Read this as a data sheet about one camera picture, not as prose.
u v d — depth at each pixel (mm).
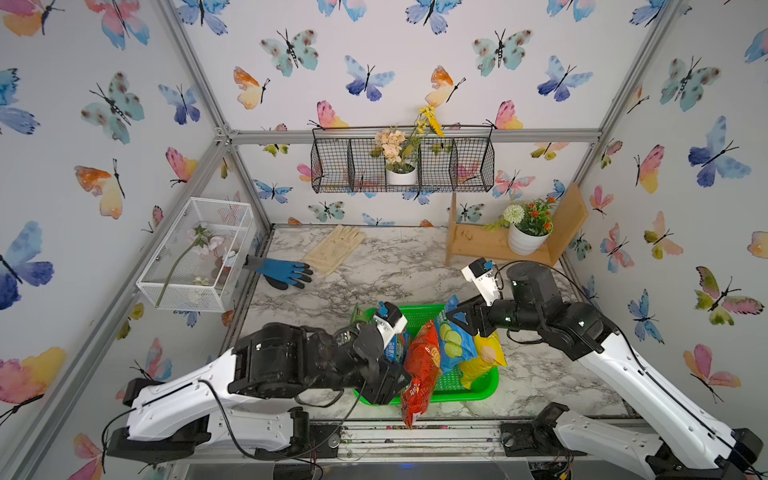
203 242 743
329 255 1113
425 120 822
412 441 755
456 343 714
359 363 367
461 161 991
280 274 1044
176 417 374
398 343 719
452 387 825
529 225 954
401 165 900
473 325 582
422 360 664
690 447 381
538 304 493
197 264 727
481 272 582
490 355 693
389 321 475
